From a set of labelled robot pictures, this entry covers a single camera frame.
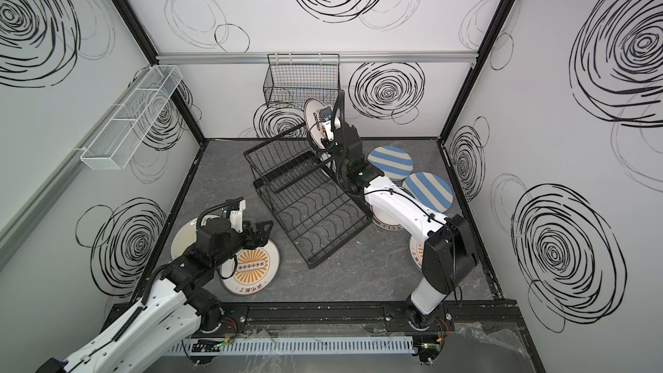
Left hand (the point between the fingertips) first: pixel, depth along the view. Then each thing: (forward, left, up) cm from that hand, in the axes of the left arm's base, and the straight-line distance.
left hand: (261, 223), depth 78 cm
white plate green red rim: (+9, -41, -13) cm, 44 cm away
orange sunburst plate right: (-2, -51, -13) cm, 52 cm away
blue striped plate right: (+23, -61, -12) cm, 66 cm away
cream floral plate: (+1, +29, -13) cm, 32 cm away
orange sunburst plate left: (-10, +4, -14) cm, 17 cm away
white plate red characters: (+31, -15, +15) cm, 37 cm away
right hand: (+24, -24, +23) cm, 41 cm away
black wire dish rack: (+10, -18, -12) cm, 23 cm away
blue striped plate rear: (+36, -48, -11) cm, 61 cm away
